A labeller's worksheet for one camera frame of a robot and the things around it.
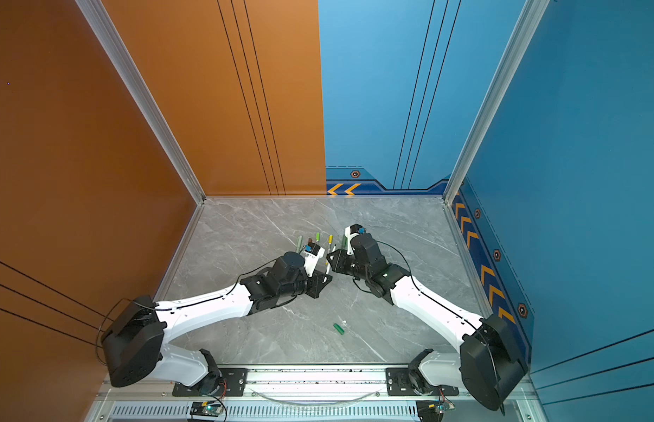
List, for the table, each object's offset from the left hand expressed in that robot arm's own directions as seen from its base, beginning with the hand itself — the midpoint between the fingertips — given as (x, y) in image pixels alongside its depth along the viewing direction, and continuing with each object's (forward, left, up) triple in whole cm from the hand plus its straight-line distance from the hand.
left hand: (333, 274), depth 80 cm
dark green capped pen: (+22, -4, -14) cm, 27 cm away
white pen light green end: (+24, +7, -13) cm, 28 cm away
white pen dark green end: (+20, +14, -13) cm, 27 cm away
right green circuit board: (-33, -27, -15) cm, 45 cm away
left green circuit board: (-33, +33, -15) cm, 49 cm away
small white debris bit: (-9, -4, -14) cm, 17 cm away
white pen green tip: (+1, +1, +4) cm, 4 cm away
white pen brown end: (+23, +10, -14) cm, 28 cm away
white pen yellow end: (+23, +2, -14) cm, 27 cm away
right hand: (+4, +1, +3) cm, 6 cm away
